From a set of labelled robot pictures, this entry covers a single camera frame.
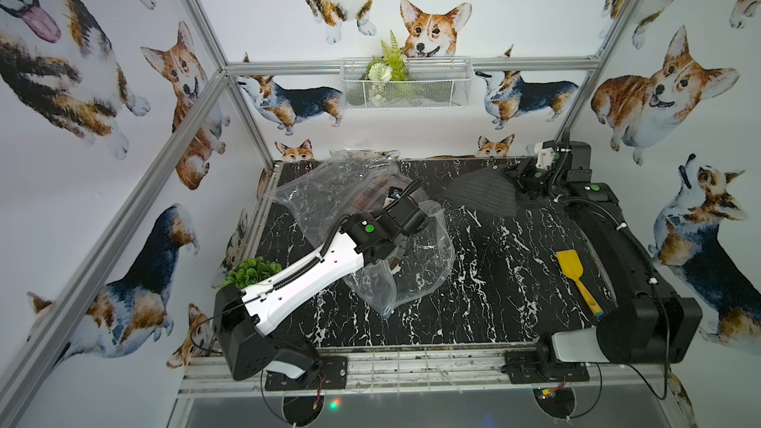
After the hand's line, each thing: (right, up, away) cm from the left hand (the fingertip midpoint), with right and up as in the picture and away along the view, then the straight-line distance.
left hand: (396, 229), depth 76 cm
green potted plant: (-36, -10, -3) cm, 37 cm away
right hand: (+27, +16, +1) cm, 31 cm away
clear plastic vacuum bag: (-19, +12, +37) cm, 44 cm away
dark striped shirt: (+25, +10, +2) cm, 27 cm away
